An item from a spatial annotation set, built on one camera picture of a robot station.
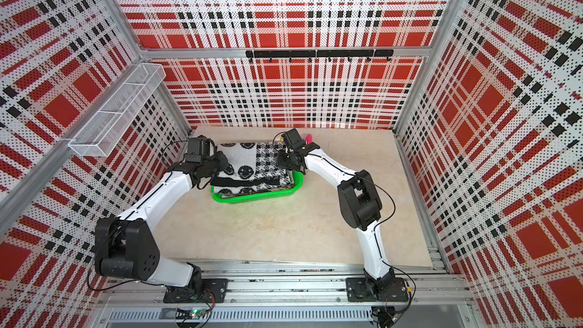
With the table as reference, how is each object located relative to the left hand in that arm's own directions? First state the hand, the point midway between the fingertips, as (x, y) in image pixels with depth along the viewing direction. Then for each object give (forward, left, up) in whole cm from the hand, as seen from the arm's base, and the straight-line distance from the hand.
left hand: (229, 159), depth 89 cm
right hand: (+2, -20, -4) cm, 21 cm away
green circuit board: (-49, +4, -14) cm, 52 cm away
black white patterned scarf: (-2, -9, -4) cm, 10 cm away
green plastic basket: (-13, -5, -10) cm, 17 cm away
